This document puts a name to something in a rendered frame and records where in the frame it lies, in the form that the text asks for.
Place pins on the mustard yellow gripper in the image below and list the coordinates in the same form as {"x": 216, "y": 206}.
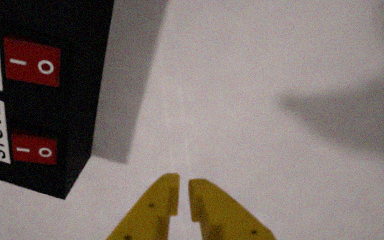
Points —
{"x": 220, "y": 216}

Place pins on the black power strip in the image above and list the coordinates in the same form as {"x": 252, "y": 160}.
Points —
{"x": 52, "y": 56}

